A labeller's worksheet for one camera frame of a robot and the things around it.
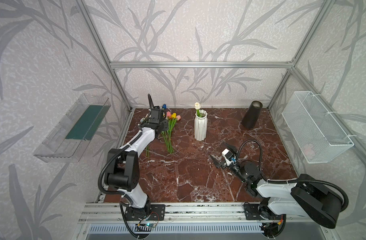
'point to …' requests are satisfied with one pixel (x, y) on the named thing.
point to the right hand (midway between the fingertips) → (218, 143)
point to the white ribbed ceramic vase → (201, 126)
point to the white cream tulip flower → (197, 106)
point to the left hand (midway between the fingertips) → (165, 118)
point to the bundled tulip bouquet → (171, 117)
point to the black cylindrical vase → (251, 115)
